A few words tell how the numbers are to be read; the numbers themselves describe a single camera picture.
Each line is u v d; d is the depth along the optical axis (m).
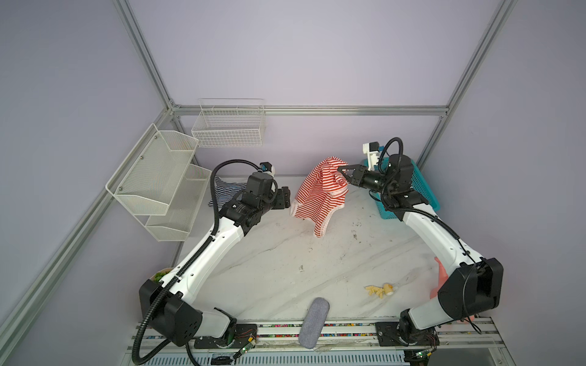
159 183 0.84
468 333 0.76
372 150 0.68
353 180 0.67
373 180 0.67
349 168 0.71
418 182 1.08
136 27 0.71
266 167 0.66
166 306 0.38
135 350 0.35
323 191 0.75
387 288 0.82
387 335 0.73
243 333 0.73
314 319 0.75
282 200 0.67
